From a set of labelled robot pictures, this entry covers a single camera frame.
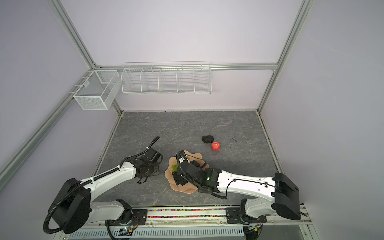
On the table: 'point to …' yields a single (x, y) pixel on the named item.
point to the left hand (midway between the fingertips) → (154, 172)
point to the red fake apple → (215, 146)
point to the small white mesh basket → (98, 91)
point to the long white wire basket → (166, 78)
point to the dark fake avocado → (207, 139)
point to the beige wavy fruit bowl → (188, 188)
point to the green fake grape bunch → (174, 167)
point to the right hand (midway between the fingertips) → (180, 170)
